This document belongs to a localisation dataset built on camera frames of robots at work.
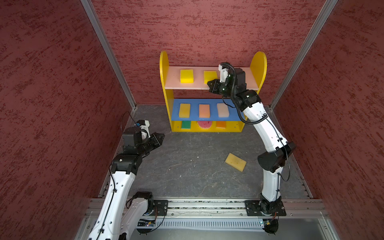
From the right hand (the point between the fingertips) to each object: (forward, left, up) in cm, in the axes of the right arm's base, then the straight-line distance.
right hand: (207, 85), depth 75 cm
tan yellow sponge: (-25, -18, -40) cm, 50 cm away
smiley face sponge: (+1, 0, -36) cm, 36 cm away
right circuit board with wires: (-57, -29, -41) cm, 76 cm away
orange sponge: (+3, -12, -38) cm, 40 cm away
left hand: (-22, +22, -16) cm, 35 cm away
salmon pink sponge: (+3, 0, -23) cm, 24 cm away
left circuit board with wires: (-54, +32, -42) cm, 76 cm away
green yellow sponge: (+2, +13, -36) cm, 39 cm away
